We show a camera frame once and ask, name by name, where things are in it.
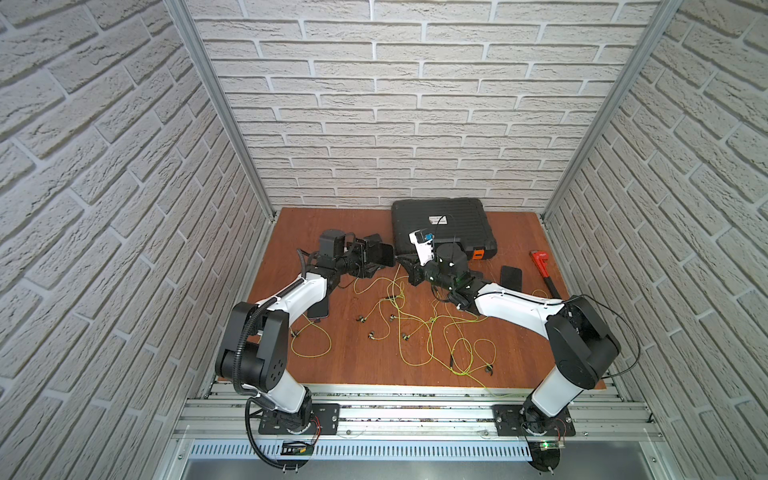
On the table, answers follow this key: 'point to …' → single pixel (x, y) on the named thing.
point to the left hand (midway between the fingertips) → (387, 243)
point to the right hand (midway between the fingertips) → (402, 257)
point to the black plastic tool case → (459, 221)
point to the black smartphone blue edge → (511, 277)
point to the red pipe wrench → (540, 258)
